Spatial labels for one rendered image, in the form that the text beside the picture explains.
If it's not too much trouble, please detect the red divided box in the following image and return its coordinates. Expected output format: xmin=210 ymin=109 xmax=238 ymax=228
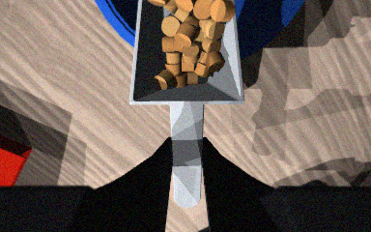
xmin=0 ymin=134 xmax=32 ymax=186

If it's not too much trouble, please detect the blue bowl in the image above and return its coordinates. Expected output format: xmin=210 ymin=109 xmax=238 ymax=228
xmin=95 ymin=0 xmax=305 ymax=60

